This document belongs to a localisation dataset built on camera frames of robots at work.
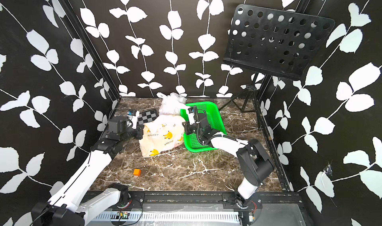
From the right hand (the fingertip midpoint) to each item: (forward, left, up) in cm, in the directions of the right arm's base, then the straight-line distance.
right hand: (182, 121), depth 87 cm
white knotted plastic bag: (+19, +9, -6) cm, 22 cm away
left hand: (-6, +21, +5) cm, 22 cm away
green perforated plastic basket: (-5, -5, -16) cm, 17 cm away
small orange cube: (-26, +25, -14) cm, 38 cm away
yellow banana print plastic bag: (-5, +11, -5) cm, 13 cm away
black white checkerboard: (+13, +27, -11) cm, 32 cm away
